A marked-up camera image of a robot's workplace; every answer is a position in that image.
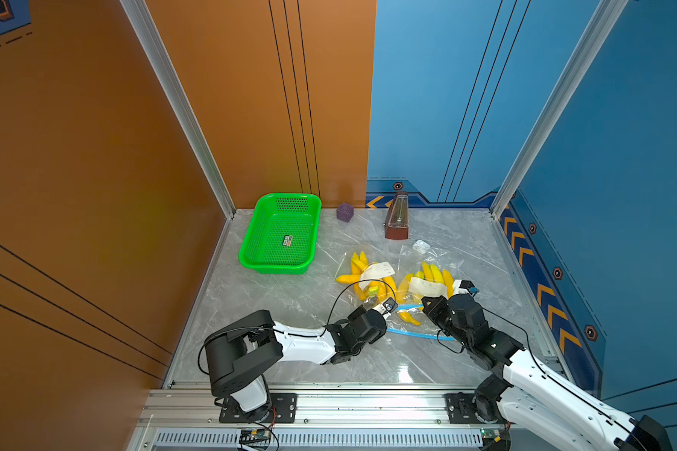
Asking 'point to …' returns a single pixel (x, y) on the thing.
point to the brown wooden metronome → (397, 225)
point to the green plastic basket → (281, 233)
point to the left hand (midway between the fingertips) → (377, 307)
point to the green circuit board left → (255, 437)
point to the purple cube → (344, 212)
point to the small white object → (421, 245)
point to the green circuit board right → (491, 433)
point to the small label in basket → (287, 241)
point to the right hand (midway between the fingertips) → (418, 298)
